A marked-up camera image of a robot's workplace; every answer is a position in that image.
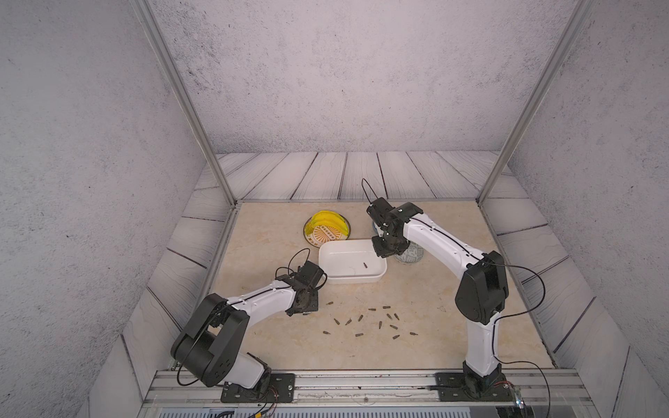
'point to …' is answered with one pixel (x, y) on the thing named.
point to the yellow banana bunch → (328, 218)
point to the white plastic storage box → (351, 261)
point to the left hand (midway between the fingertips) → (313, 306)
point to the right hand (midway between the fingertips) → (385, 251)
